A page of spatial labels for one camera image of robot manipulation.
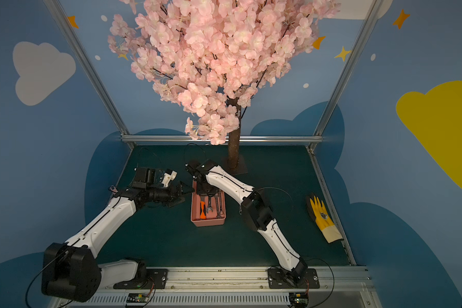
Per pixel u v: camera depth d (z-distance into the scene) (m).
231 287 0.73
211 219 0.86
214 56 0.51
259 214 0.59
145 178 0.65
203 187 0.82
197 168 0.70
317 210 0.91
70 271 0.40
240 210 0.93
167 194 0.72
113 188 1.01
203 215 0.91
